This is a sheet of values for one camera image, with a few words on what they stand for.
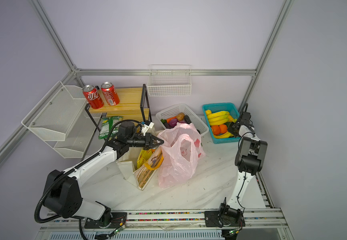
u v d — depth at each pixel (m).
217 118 1.07
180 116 1.13
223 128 1.05
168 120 1.11
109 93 0.72
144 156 0.82
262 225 0.73
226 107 1.18
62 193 0.42
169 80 1.07
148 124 0.75
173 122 1.09
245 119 0.82
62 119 0.78
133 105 0.78
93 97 0.70
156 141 0.75
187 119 1.12
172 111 1.15
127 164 0.73
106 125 0.88
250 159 0.57
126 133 0.64
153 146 0.71
